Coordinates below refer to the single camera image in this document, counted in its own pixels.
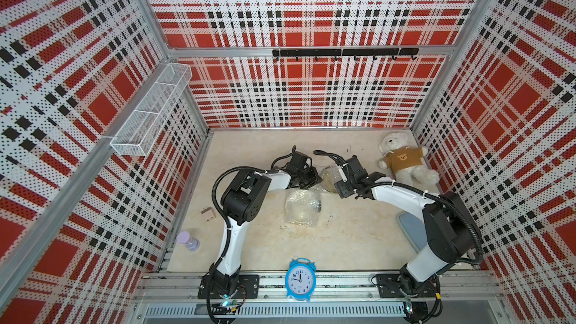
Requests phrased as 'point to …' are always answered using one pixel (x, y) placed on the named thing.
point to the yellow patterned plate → (331, 175)
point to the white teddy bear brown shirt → (404, 163)
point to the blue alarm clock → (301, 278)
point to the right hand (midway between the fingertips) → (351, 182)
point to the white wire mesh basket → (136, 134)
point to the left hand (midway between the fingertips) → (326, 178)
